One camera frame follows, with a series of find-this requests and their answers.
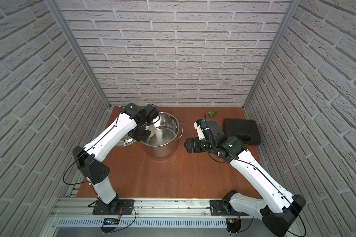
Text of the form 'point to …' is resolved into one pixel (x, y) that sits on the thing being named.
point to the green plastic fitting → (212, 113)
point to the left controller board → (110, 221)
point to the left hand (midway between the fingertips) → (137, 136)
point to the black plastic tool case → (246, 130)
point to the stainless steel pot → (168, 130)
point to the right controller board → (233, 225)
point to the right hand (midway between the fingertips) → (193, 143)
